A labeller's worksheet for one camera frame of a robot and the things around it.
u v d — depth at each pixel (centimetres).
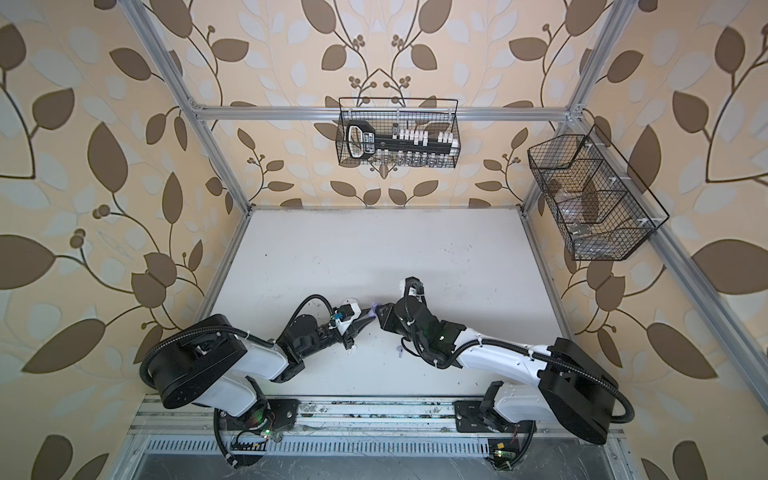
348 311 69
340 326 70
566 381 42
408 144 82
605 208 73
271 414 74
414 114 90
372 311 79
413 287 74
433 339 61
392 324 71
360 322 76
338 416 76
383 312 81
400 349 85
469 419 73
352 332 73
